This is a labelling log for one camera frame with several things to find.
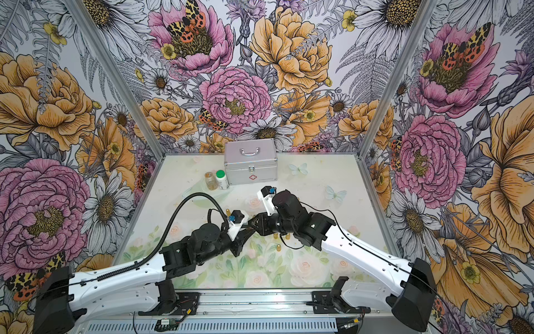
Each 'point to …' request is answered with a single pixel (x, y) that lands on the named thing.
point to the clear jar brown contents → (211, 181)
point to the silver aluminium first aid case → (251, 161)
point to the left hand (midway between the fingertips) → (250, 233)
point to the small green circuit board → (167, 324)
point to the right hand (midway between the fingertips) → (251, 229)
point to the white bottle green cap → (221, 179)
